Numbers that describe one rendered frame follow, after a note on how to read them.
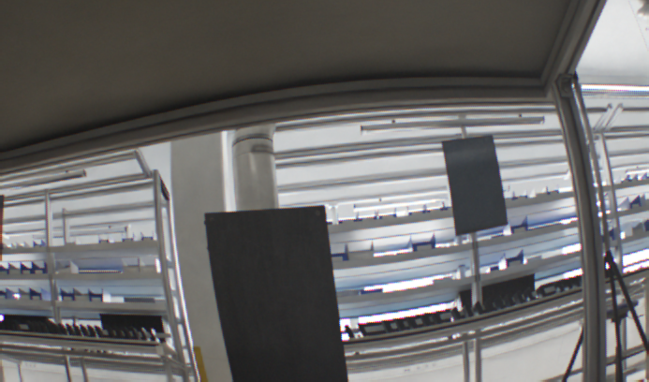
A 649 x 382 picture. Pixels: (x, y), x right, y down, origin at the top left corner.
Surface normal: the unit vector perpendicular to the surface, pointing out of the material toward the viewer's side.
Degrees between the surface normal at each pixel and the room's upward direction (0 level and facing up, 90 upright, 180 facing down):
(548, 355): 90
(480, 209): 82
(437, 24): 180
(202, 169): 90
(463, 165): 82
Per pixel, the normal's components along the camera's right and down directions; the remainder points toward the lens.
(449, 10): 0.12, 0.95
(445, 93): 0.01, -0.29
